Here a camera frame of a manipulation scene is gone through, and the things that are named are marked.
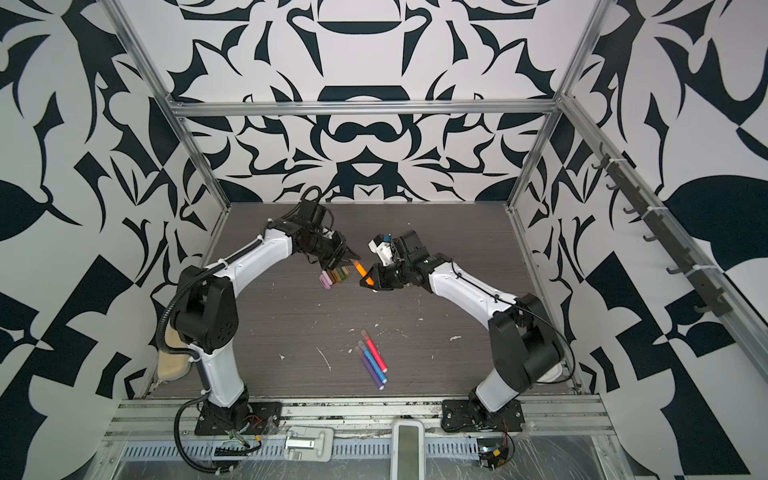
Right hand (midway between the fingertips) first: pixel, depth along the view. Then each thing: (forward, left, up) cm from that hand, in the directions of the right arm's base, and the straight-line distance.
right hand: (365, 283), depth 82 cm
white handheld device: (-36, -10, -10) cm, 39 cm away
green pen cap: (+11, +9, -14) cm, 20 cm away
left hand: (+10, +1, +2) cm, 10 cm away
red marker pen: (-13, -2, -15) cm, 20 cm away
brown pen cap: (+11, +12, -14) cm, 21 cm away
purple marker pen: (-18, -1, -14) cm, 23 cm away
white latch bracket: (-35, +12, -12) cm, 39 cm away
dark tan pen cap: (+11, +10, -14) cm, 20 cm away
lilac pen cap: (+9, +15, -15) cm, 23 cm away
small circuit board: (-38, -30, -17) cm, 51 cm away
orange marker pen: (+2, +1, +1) cm, 3 cm away
